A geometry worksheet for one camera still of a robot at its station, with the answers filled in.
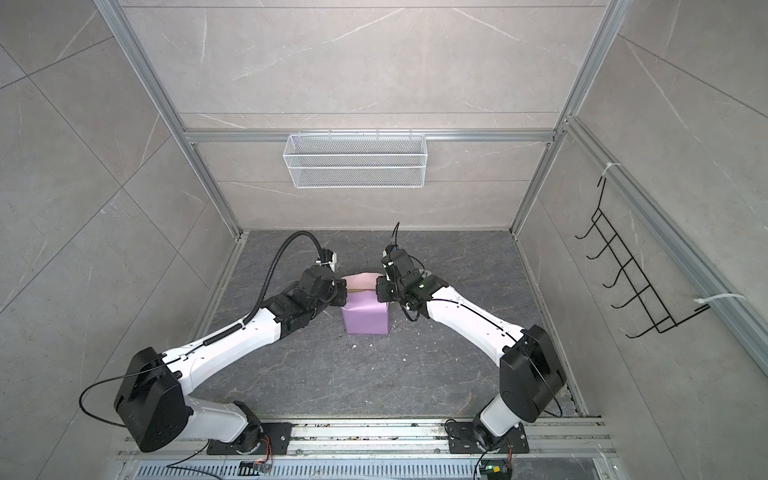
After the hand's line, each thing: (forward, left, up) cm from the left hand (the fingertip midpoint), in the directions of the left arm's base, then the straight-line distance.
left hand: (343, 275), depth 83 cm
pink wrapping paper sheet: (-8, -5, -7) cm, 12 cm away
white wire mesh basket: (+41, -3, +10) cm, 43 cm away
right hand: (-1, -11, -3) cm, 11 cm away
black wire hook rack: (-23, -67, +15) cm, 73 cm away
